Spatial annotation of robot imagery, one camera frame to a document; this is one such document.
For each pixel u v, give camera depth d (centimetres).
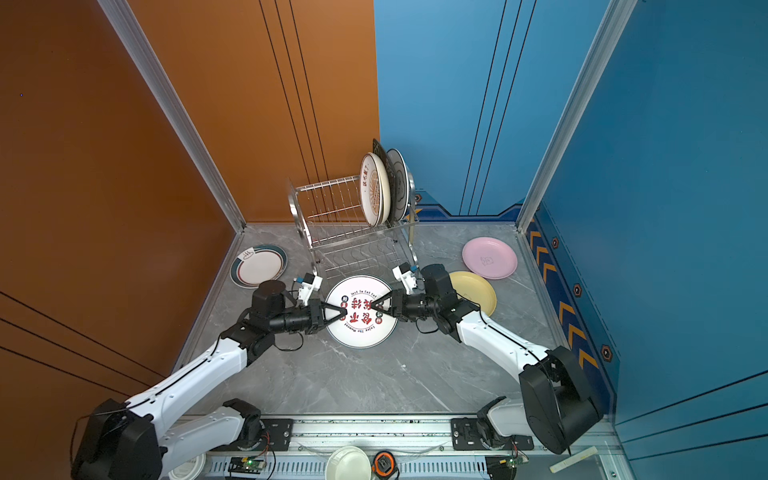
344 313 75
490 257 109
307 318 69
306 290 74
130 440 39
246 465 71
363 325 74
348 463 70
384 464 67
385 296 74
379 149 77
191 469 63
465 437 72
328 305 74
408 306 70
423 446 72
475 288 99
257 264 108
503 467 70
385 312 72
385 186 71
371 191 87
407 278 76
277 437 74
